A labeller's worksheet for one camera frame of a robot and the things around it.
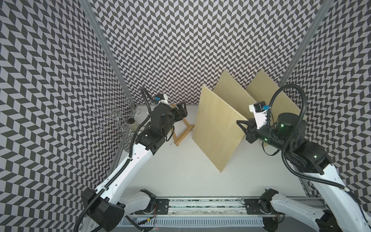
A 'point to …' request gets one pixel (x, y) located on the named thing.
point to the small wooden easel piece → (177, 140)
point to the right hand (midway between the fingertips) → (239, 124)
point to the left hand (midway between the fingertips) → (180, 106)
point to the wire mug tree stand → (121, 112)
